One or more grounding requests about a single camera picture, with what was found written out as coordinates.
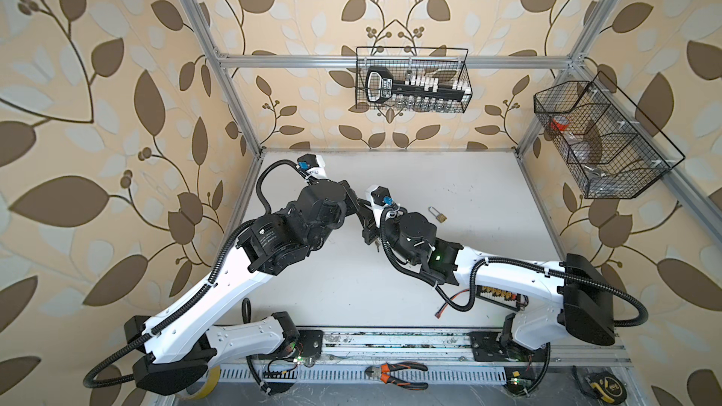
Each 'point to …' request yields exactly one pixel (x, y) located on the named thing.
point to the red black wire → (440, 311)
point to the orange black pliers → (382, 372)
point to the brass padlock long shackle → (440, 217)
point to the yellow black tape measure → (604, 385)
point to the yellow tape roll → (211, 382)
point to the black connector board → (500, 297)
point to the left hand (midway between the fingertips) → (356, 185)
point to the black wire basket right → (613, 150)
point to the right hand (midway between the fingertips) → (356, 203)
